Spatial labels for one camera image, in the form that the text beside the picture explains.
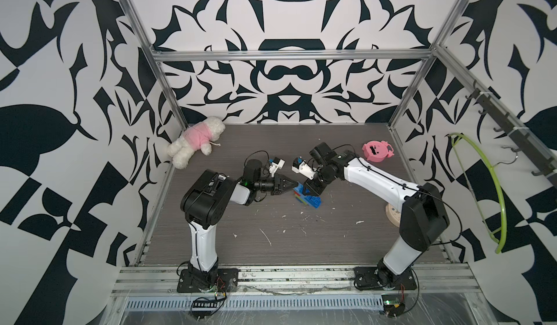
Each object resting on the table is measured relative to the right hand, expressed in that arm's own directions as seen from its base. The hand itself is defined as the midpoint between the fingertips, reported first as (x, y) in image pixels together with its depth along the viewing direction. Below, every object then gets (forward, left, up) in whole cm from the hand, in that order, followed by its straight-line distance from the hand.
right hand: (306, 184), depth 86 cm
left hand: (+2, +4, -1) cm, 4 cm away
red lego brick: (-2, +3, -4) cm, 6 cm away
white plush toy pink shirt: (+27, +48, -1) cm, 55 cm away
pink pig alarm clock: (+22, -36, -8) cm, 43 cm away
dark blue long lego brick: (-1, +3, -1) cm, 3 cm away
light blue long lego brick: (-6, -3, -3) cm, 7 cm away
